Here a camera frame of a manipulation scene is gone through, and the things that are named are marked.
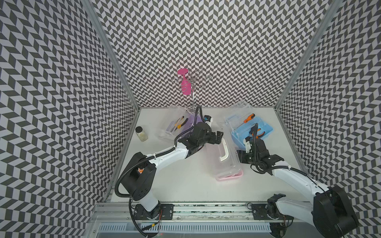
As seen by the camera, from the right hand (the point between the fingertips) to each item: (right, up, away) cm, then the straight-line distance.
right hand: (239, 157), depth 86 cm
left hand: (-14, +15, -2) cm, 20 cm away
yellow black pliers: (-37, +18, +10) cm, 42 cm away
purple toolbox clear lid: (-36, +21, +13) cm, 44 cm away
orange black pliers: (+15, +11, +11) cm, 22 cm away
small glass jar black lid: (-60, +13, +7) cm, 62 cm away
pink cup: (-32, +47, +15) cm, 59 cm away
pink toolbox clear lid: (-11, +2, -13) cm, 17 cm away
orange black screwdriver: (+12, +24, +13) cm, 30 cm away
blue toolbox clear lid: (+7, +22, +17) cm, 29 cm away
